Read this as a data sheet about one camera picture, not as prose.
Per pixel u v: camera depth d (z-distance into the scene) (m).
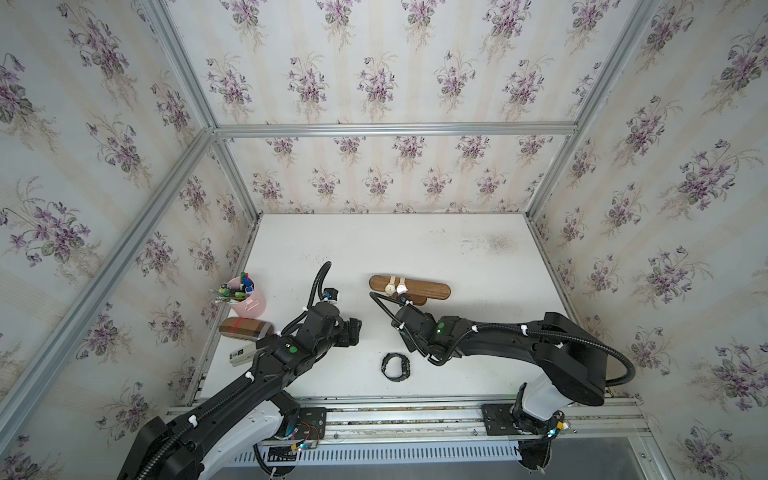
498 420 0.73
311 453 0.70
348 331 0.72
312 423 0.73
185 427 0.41
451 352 0.57
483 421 0.74
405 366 0.78
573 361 0.44
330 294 0.73
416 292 0.89
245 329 0.87
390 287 0.90
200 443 0.41
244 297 0.84
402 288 0.89
